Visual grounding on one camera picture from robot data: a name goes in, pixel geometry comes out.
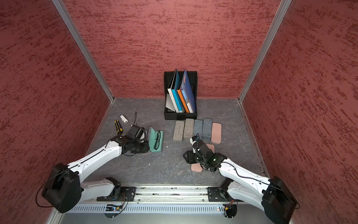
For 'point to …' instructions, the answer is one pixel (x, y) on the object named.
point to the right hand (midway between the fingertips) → (187, 158)
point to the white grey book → (171, 103)
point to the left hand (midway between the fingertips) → (147, 151)
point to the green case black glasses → (155, 140)
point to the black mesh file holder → (172, 115)
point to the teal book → (177, 93)
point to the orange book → (183, 101)
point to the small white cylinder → (123, 119)
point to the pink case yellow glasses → (196, 167)
